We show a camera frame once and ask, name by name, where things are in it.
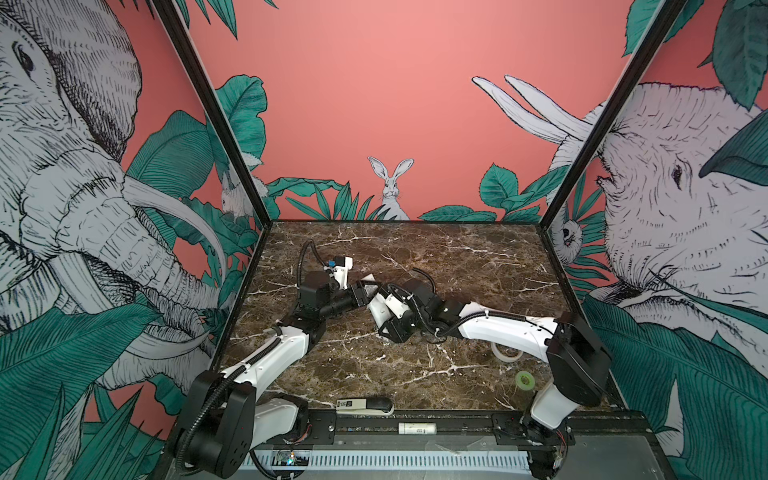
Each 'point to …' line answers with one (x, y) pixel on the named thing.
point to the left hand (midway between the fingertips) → (380, 285)
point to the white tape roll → (502, 357)
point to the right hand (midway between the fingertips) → (381, 325)
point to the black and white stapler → (371, 406)
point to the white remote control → (378, 306)
